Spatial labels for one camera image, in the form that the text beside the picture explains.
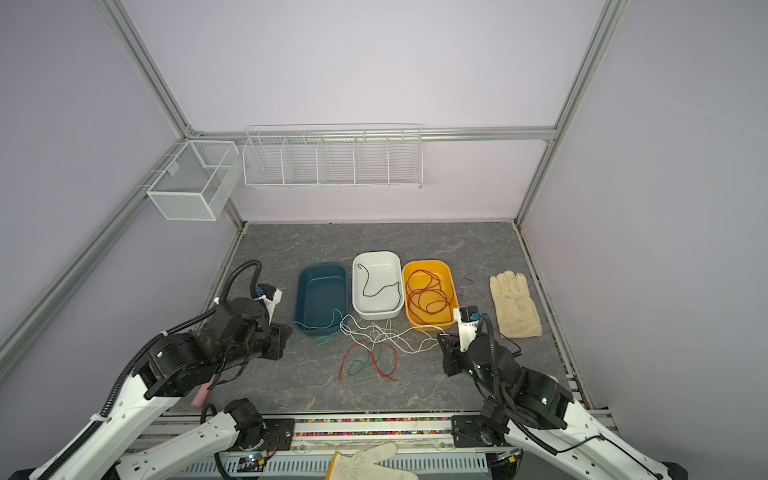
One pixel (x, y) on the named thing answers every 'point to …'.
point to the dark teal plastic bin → (321, 299)
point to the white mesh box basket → (197, 183)
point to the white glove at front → (363, 465)
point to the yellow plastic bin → (444, 270)
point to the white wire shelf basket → (334, 156)
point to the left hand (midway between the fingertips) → (289, 336)
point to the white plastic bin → (377, 285)
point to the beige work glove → (515, 310)
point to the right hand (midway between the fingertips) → (441, 338)
